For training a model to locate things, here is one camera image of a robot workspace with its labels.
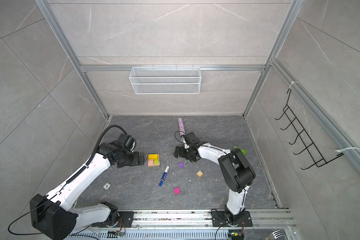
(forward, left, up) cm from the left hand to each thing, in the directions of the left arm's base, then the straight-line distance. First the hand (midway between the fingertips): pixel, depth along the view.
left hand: (137, 158), depth 79 cm
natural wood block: (+2, -7, -13) cm, 15 cm away
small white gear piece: (-10, +19, -15) cm, 26 cm away
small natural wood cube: (-5, -35, -13) cm, 38 cm away
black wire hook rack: (-7, -80, +18) cm, 83 cm away
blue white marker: (-5, -13, -13) cm, 20 cm away
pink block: (+2, -5, -11) cm, 12 cm away
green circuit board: (-35, -49, -14) cm, 62 cm away
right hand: (+8, -23, -11) cm, 27 cm away
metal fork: (-36, -67, -13) cm, 77 cm away
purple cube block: (+2, -24, -14) cm, 28 cm away
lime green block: (+4, -8, -12) cm, 15 cm away
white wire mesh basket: (+50, -14, +15) cm, 54 cm away
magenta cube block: (-13, -21, -15) cm, 29 cm away
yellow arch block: (+5, -6, -9) cm, 12 cm away
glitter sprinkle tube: (+30, -25, -11) cm, 41 cm away
